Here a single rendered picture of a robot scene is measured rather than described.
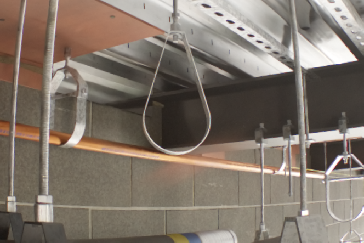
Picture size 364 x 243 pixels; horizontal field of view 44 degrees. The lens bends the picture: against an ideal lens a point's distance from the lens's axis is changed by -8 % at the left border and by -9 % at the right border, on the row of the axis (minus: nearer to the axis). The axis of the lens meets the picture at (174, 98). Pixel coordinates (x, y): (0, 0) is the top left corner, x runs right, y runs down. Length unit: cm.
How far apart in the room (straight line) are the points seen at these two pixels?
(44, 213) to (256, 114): 128
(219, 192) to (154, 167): 49
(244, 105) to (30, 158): 76
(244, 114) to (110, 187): 52
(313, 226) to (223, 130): 112
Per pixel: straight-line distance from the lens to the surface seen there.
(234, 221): 232
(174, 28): 83
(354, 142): 339
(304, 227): 60
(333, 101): 155
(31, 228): 45
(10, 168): 77
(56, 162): 142
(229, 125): 168
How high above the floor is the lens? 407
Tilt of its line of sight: 13 degrees up
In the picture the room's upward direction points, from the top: straight up
